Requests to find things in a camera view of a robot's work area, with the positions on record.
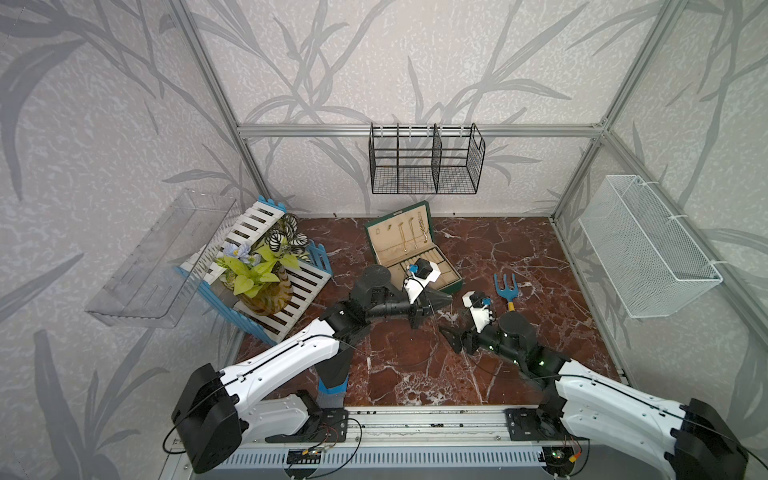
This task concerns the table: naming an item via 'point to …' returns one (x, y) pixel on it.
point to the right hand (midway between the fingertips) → (449, 316)
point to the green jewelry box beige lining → (400, 239)
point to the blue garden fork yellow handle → (510, 294)
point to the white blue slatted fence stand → (251, 224)
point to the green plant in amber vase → (261, 274)
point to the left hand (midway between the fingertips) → (448, 302)
